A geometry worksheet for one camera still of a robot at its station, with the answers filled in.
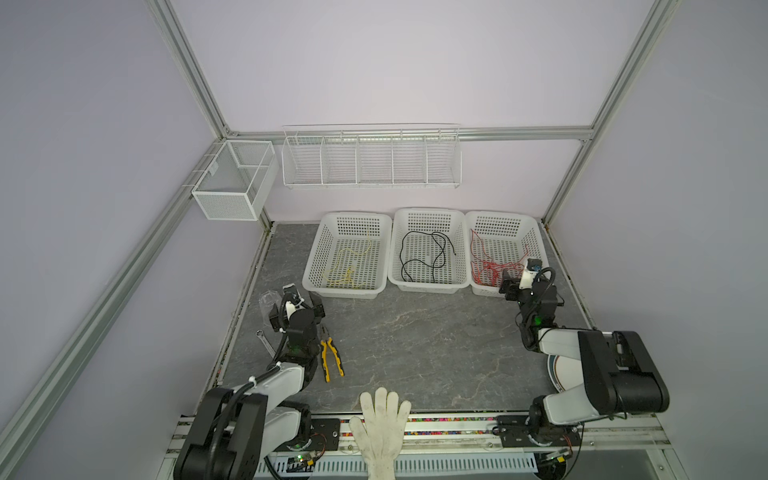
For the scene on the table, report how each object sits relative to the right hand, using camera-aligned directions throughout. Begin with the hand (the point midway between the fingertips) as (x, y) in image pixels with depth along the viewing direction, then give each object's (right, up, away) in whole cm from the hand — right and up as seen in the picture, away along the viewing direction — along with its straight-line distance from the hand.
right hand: (522, 273), depth 91 cm
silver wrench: (-81, -19, +1) cm, 83 cm away
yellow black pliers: (-60, -22, -4) cm, 64 cm away
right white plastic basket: (+1, +11, +24) cm, 26 cm away
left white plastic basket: (-56, +5, +21) cm, 60 cm away
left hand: (-68, -7, -5) cm, 69 cm away
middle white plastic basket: (-26, +7, +21) cm, 34 cm away
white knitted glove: (-42, -39, -17) cm, 60 cm away
